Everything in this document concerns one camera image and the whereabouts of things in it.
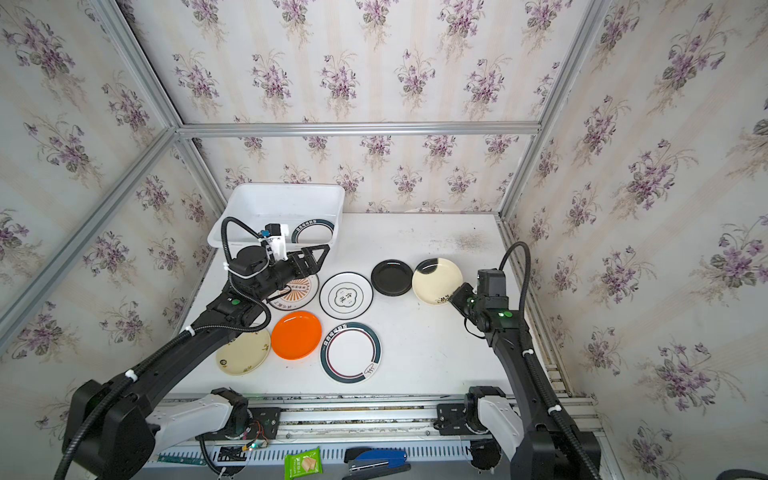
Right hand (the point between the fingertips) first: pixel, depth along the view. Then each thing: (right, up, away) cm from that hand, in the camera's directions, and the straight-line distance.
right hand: (451, 295), depth 82 cm
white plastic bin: (-49, +27, +37) cm, 67 cm away
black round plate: (-16, +2, +23) cm, 28 cm away
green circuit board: (-66, -36, -13) cm, 76 cm away
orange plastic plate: (-45, -13, +6) cm, 48 cm away
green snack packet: (-37, -36, -14) cm, 54 cm away
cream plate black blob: (-4, +4, +6) cm, 8 cm away
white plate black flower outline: (-31, -3, +14) cm, 34 cm away
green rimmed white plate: (-47, +19, +33) cm, 60 cm away
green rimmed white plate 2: (-28, -17, +2) cm, 33 cm away
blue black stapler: (-22, -35, -16) cm, 44 cm away
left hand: (-35, +14, -6) cm, 39 cm away
